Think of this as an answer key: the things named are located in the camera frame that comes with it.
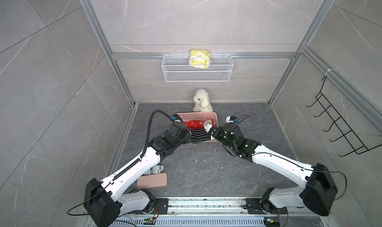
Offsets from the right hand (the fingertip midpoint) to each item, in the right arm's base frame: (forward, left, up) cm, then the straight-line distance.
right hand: (211, 128), depth 80 cm
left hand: (-2, +12, +2) cm, 12 cm away
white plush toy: (+22, +4, -2) cm, 22 cm away
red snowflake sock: (+14, +7, -15) cm, 22 cm away
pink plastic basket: (+22, +5, -16) cm, 28 cm away
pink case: (-21, +33, -18) cm, 44 cm away
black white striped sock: (-2, +7, -2) cm, 7 cm away
